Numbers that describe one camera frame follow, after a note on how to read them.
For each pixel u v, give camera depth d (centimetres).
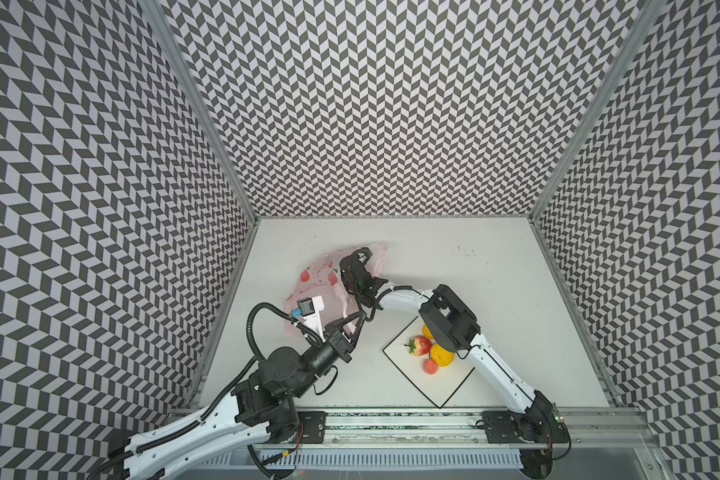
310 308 57
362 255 93
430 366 79
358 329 61
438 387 79
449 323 64
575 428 74
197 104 87
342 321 60
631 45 72
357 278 81
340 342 55
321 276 88
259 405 51
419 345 81
